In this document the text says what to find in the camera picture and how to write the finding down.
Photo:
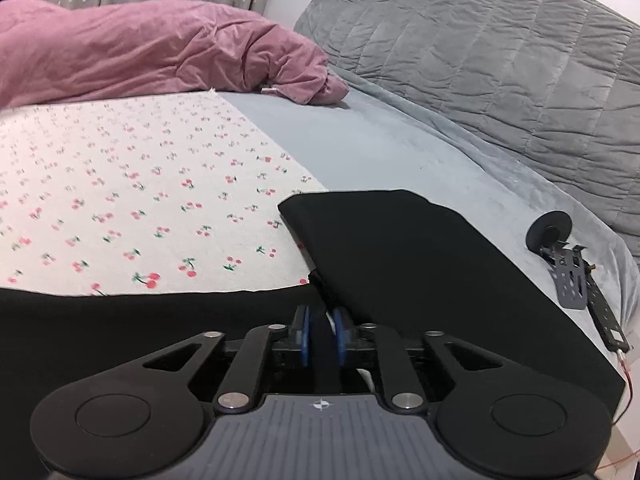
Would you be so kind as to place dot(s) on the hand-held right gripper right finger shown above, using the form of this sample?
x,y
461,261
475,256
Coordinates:
x,y
340,337

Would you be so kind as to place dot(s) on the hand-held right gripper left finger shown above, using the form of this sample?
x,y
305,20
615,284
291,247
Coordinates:
x,y
304,342

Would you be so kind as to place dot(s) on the black pants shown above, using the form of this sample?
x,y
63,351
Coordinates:
x,y
425,260

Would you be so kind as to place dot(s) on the cherry print sheet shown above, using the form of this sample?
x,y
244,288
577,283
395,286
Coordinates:
x,y
125,185

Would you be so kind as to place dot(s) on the grey quilted headboard cover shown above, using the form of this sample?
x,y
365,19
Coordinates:
x,y
500,60

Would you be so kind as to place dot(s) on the pink duvet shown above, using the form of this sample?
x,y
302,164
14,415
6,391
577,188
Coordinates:
x,y
150,50

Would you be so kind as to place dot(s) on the black metal bracket with disc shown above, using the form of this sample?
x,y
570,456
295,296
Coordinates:
x,y
570,270

